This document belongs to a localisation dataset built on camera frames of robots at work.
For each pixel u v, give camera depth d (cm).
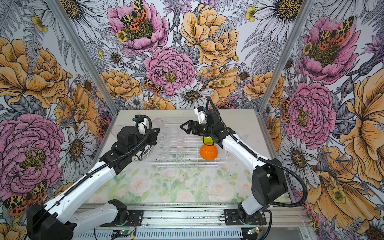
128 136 55
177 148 101
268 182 44
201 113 75
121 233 71
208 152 92
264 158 46
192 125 72
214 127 64
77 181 45
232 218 74
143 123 59
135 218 74
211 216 76
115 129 103
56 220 38
